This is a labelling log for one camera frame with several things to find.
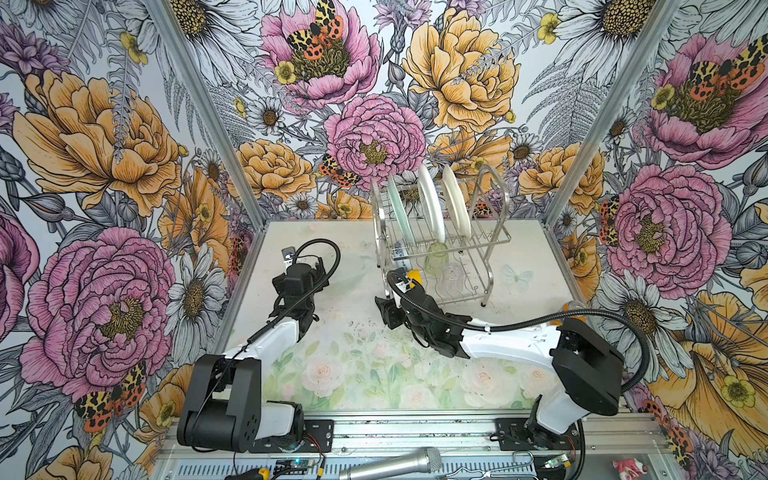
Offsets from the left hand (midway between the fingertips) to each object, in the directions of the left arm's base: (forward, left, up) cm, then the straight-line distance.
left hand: (303, 276), depth 90 cm
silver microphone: (-45, -34, -7) cm, 56 cm away
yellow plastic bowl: (+5, -34, -7) cm, 35 cm away
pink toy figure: (-47, -78, -7) cm, 91 cm away
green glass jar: (+5, -40, -2) cm, 41 cm away
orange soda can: (-10, -76, -2) cm, 77 cm away
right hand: (-11, -24, +1) cm, 27 cm away
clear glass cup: (-2, -45, 0) cm, 45 cm away
